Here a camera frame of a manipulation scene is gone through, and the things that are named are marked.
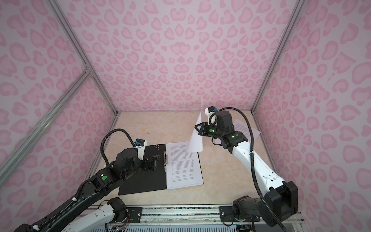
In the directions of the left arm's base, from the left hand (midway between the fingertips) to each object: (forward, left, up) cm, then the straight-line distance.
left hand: (153, 152), depth 74 cm
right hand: (+10, -22, +9) cm, 26 cm away
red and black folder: (-8, +4, -20) cm, 21 cm away
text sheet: (-1, -15, -20) cm, 25 cm away
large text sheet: (+2, -22, +4) cm, 22 cm away
